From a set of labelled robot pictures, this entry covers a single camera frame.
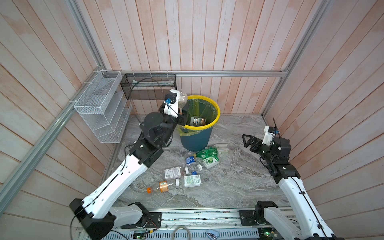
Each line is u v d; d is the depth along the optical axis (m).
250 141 0.67
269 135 0.67
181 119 0.51
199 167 0.88
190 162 0.90
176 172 0.86
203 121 0.97
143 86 1.03
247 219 0.73
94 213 0.37
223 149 0.96
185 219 0.75
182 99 0.52
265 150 0.64
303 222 0.43
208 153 0.95
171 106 0.46
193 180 0.83
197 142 1.02
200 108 0.94
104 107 0.73
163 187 0.79
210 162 0.90
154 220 0.73
